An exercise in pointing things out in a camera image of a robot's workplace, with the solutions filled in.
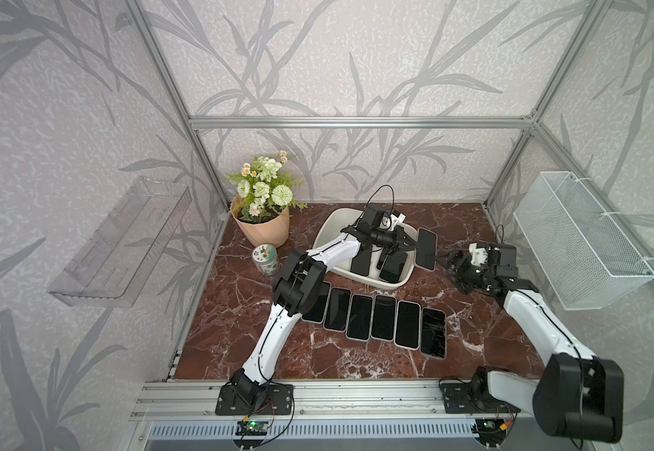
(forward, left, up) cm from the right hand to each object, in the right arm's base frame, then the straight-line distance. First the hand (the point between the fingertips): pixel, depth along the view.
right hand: (440, 263), depth 85 cm
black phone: (-14, +10, -13) cm, 22 cm away
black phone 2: (+8, +2, -3) cm, 8 cm away
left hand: (+6, +6, +1) cm, 8 cm away
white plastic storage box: (+7, +23, -12) cm, 27 cm away
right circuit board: (-41, -8, -16) cm, 44 cm away
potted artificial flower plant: (+19, +58, +5) cm, 61 cm away
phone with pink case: (-23, +31, +21) cm, 44 cm away
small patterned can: (+6, +56, -5) cm, 57 cm away
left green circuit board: (-40, +53, -14) cm, 68 cm away
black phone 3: (+6, +12, -12) cm, 19 cm away
